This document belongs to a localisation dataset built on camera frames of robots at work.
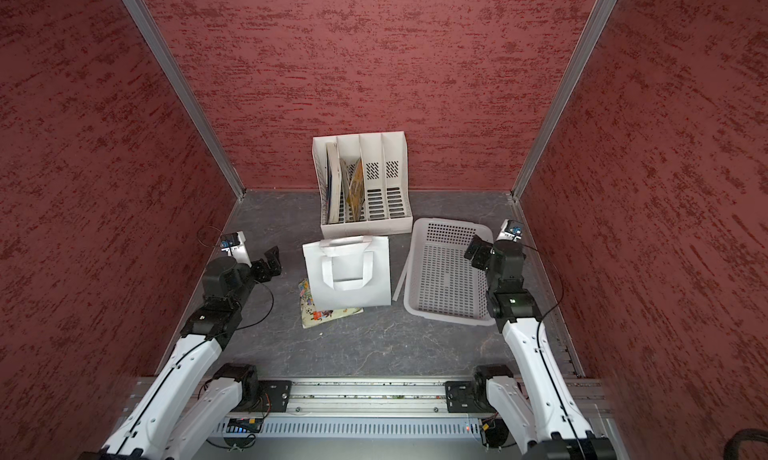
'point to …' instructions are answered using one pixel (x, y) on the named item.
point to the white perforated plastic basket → (440, 282)
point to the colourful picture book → (311, 316)
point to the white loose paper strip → (395, 295)
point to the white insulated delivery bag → (349, 272)
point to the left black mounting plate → (274, 397)
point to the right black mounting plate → (468, 397)
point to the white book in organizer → (335, 179)
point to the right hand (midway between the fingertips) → (488, 246)
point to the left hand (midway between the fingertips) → (261, 256)
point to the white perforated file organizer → (387, 202)
